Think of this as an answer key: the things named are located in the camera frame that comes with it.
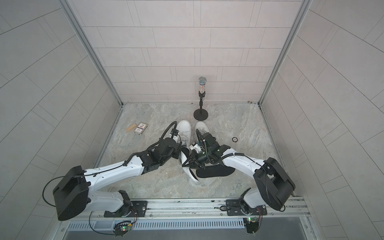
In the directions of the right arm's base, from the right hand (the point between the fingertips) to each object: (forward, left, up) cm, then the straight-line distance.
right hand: (185, 166), depth 73 cm
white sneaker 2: (+26, -10, -5) cm, 29 cm away
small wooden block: (+33, +38, -9) cm, 52 cm away
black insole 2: (+2, -15, -12) cm, 19 cm away
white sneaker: (+21, 0, +3) cm, 21 cm away
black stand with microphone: (+43, -11, -10) cm, 45 cm away
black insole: (+8, -1, -1) cm, 8 cm away
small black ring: (+21, -29, -12) cm, 38 cm away
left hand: (+14, +1, -1) cm, 14 cm away
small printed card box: (+31, +31, -8) cm, 45 cm away
